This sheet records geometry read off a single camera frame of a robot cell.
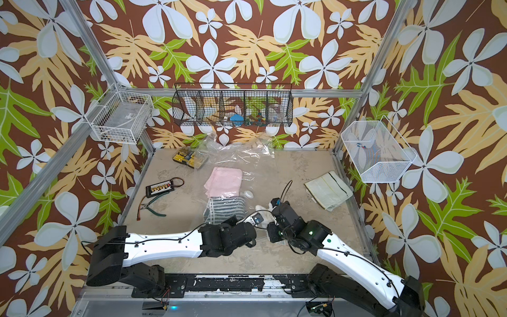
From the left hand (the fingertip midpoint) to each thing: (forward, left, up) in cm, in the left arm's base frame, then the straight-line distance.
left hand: (243, 218), depth 79 cm
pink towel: (+25, +11, -10) cm, 29 cm away
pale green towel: (+20, -43, -11) cm, 48 cm away
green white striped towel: (+9, +11, -9) cm, 16 cm away
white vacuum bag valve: (+17, -2, -9) cm, 19 cm away
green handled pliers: (+12, +49, -12) cm, 52 cm away
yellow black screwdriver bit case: (+44, +36, -10) cm, 58 cm away
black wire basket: (+52, +6, +18) cm, 56 cm away
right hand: (-3, -10, 0) cm, 10 cm away
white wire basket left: (+37, +53, +21) cm, 68 cm away
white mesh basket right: (+24, -57, +14) cm, 64 cm away
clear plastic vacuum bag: (+35, +12, -11) cm, 39 cm away
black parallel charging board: (+22, +45, -12) cm, 51 cm away
